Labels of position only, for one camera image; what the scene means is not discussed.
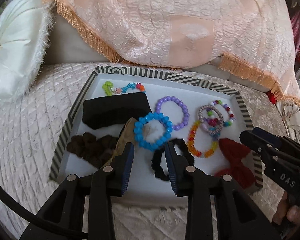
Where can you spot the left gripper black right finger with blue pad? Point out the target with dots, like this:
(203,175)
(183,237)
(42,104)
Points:
(238,217)

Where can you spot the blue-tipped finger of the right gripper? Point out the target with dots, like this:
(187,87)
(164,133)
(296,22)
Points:
(283,144)

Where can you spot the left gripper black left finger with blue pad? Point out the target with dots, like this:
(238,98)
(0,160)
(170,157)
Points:
(80,208)

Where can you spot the red fabric bow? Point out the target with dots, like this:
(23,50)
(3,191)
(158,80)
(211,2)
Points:
(234,152)

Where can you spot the brown velvet scrunchie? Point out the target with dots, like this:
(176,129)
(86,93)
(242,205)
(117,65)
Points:
(97,152)

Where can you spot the black scrunchie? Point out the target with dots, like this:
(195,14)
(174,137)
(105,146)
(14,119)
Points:
(157,156)

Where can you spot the leopard print hair bow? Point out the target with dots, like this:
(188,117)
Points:
(126,135)

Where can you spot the black velvet pouch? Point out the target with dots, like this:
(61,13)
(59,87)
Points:
(112,110)

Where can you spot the right hand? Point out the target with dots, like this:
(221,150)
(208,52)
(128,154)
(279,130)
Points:
(284,209)

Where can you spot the striped black white tray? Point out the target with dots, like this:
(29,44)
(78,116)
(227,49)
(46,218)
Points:
(143,188)

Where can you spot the quilted beige bed cover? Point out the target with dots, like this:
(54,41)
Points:
(30,129)

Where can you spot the peach fringed bedspread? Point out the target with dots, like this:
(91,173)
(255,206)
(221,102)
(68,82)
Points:
(252,38)

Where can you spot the round white satin cushion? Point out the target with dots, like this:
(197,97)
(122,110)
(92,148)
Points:
(24,32)

